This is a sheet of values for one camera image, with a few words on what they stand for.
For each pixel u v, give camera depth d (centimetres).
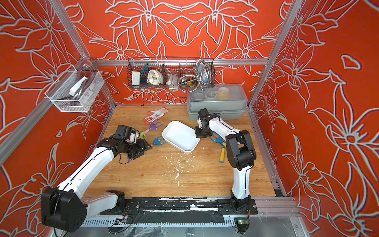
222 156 89
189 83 90
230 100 98
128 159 71
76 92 70
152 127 104
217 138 100
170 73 97
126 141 66
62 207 38
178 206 74
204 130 82
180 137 97
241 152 52
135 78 90
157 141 98
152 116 111
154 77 90
